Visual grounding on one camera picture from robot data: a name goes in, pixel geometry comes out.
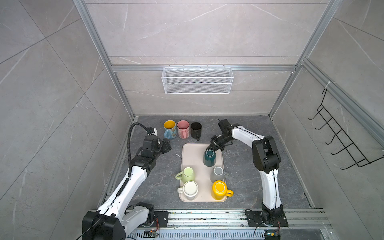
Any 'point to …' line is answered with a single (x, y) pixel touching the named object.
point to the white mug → (190, 189)
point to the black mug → (196, 130)
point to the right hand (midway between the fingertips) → (206, 147)
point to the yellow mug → (219, 191)
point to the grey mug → (217, 173)
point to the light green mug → (186, 175)
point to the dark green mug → (209, 157)
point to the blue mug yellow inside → (170, 129)
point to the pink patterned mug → (183, 128)
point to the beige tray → (192, 155)
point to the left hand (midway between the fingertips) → (164, 138)
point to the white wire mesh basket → (194, 80)
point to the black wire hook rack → (351, 149)
